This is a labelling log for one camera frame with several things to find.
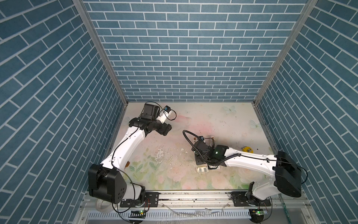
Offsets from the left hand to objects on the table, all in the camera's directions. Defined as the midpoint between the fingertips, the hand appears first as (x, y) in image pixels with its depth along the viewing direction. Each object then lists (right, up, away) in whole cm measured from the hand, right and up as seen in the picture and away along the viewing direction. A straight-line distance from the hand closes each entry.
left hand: (165, 123), depth 82 cm
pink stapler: (+31, -11, +10) cm, 34 cm away
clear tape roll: (-29, -40, -14) cm, 51 cm away
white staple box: (+25, -20, -14) cm, 35 cm away
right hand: (+18, -20, -1) cm, 26 cm away
